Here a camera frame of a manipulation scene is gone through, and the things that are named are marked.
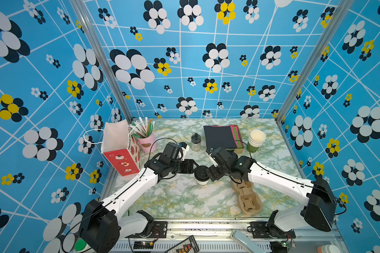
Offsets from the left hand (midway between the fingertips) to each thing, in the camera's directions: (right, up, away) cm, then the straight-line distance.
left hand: (195, 166), depth 79 cm
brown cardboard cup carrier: (+28, -18, 0) cm, 33 cm away
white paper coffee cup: (+4, -10, +4) cm, 11 cm away
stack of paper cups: (+35, +13, +10) cm, 38 cm away
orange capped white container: (+54, -31, -15) cm, 64 cm away
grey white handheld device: (+21, -31, -12) cm, 39 cm away
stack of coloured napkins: (+20, +14, +26) cm, 36 cm away
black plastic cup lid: (+3, -4, 0) cm, 5 cm away
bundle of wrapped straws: (-33, +19, +15) cm, 41 cm away
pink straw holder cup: (-30, +10, +18) cm, 37 cm away
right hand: (+10, -1, +3) cm, 10 cm away
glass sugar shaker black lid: (0, +11, +17) cm, 21 cm away
